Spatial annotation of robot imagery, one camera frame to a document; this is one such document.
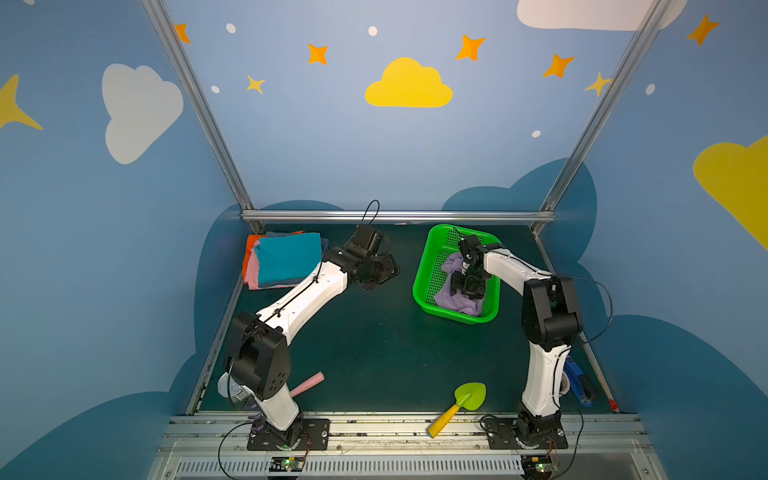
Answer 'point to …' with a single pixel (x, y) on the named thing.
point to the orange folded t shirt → (252, 238)
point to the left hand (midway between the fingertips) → (399, 272)
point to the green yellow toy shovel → (468, 397)
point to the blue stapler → (574, 373)
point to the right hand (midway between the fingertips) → (461, 290)
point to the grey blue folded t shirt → (325, 244)
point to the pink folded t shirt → (251, 278)
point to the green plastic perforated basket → (436, 242)
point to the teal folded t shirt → (283, 258)
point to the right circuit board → (537, 467)
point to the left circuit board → (285, 464)
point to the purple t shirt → (460, 302)
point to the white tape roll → (565, 384)
